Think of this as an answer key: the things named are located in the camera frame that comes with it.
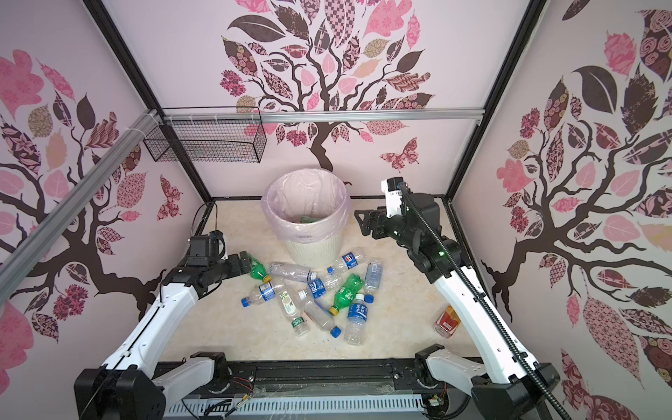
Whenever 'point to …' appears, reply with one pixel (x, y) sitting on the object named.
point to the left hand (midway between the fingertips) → (239, 266)
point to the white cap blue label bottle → (357, 317)
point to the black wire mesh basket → (228, 134)
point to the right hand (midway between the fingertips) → (369, 206)
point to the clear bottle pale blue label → (373, 275)
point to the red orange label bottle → (446, 323)
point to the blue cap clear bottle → (317, 313)
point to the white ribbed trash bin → (314, 255)
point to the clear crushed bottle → (291, 271)
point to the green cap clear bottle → (289, 304)
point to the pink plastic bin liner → (307, 205)
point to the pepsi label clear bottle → (348, 262)
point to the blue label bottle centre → (317, 289)
